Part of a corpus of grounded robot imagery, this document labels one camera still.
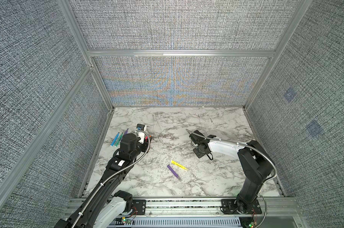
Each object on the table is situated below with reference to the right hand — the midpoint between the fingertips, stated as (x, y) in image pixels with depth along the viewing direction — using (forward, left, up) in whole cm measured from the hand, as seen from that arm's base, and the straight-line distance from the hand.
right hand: (200, 148), depth 94 cm
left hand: (-1, +32, +20) cm, 38 cm away
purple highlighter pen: (-16, +18, -1) cm, 24 cm away
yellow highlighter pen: (-11, +14, -1) cm, 18 cm away
